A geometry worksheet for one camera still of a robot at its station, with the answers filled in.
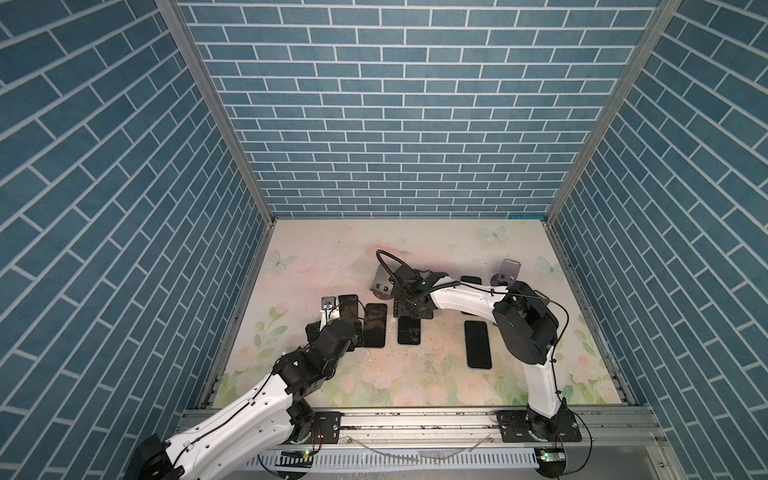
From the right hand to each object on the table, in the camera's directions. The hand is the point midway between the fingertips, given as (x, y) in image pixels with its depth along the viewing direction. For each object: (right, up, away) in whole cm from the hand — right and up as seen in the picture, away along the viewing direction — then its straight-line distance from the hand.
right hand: (402, 309), depth 95 cm
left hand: (-16, -1, -13) cm, 20 cm away
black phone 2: (+24, +9, +8) cm, 27 cm away
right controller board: (+37, -34, -21) cm, 54 cm away
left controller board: (-27, -33, -22) cm, 48 cm away
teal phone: (+22, -10, -11) cm, 26 cm away
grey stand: (+35, +12, +2) cm, 37 cm away
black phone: (-18, +1, +2) cm, 18 cm away
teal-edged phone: (+2, -5, -8) cm, 9 cm away
